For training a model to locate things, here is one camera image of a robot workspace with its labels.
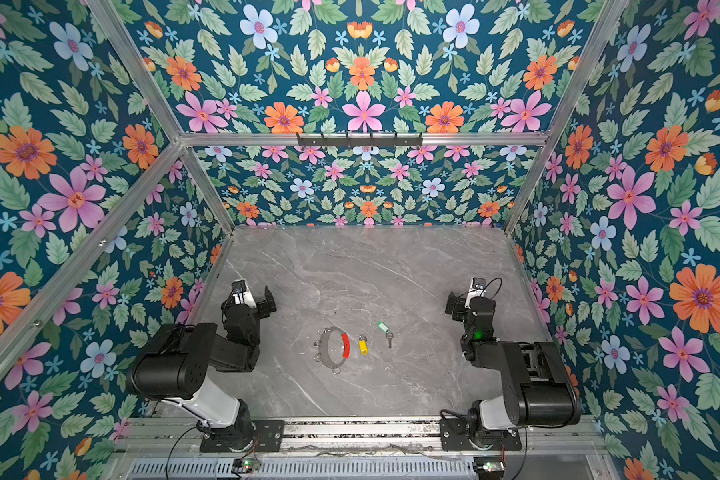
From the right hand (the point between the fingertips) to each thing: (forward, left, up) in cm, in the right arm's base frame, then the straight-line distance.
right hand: (468, 293), depth 92 cm
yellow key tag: (-14, +33, -7) cm, 37 cm away
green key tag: (-8, +27, -7) cm, 29 cm away
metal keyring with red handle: (-14, +42, -7) cm, 45 cm away
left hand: (+1, +67, +5) cm, 68 cm away
